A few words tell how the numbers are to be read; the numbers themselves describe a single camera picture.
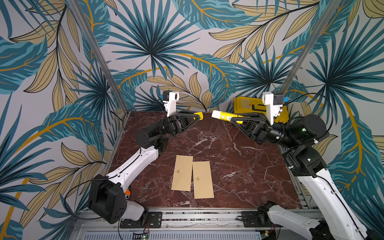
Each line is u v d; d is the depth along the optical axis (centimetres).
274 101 39
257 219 72
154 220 74
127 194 80
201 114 48
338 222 37
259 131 41
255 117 45
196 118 47
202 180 87
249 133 43
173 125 47
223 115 44
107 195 40
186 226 73
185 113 48
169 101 48
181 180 87
